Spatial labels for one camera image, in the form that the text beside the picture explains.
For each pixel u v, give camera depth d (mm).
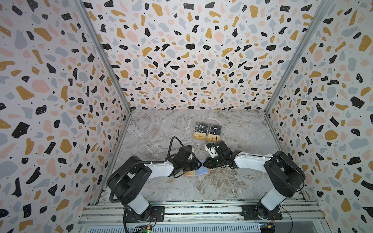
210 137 980
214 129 999
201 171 877
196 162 816
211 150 832
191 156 736
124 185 450
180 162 702
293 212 763
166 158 631
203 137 1002
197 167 786
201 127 1001
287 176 466
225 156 724
